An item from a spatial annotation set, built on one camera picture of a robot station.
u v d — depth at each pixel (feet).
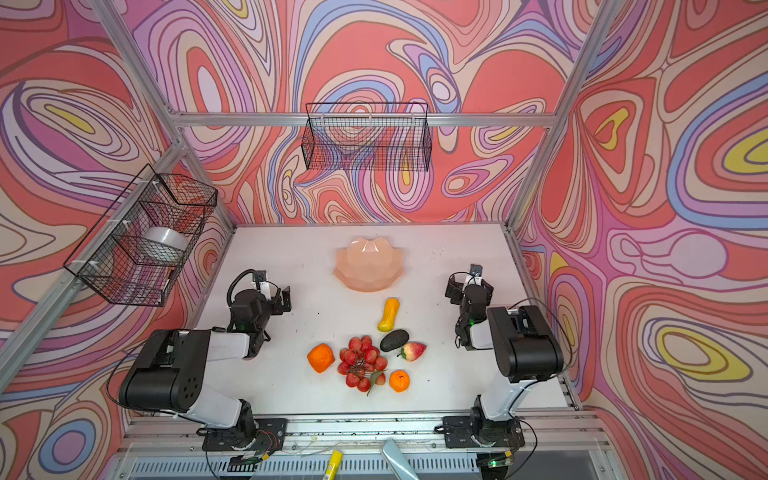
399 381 2.58
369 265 3.51
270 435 2.38
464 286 2.76
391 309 3.00
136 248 2.27
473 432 2.39
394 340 2.78
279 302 2.81
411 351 2.71
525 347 1.57
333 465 2.22
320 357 2.63
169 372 1.50
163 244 2.30
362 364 2.69
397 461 2.14
